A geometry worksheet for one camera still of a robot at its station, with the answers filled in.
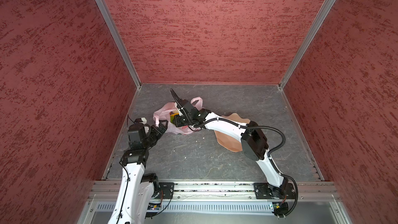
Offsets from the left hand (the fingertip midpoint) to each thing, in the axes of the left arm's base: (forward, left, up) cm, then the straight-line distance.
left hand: (165, 129), depth 80 cm
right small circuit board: (-33, -57, -15) cm, 67 cm away
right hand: (+5, -3, -4) cm, 7 cm away
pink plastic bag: (+9, +3, 0) cm, 10 cm away
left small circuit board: (-32, +3, -16) cm, 36 cm away
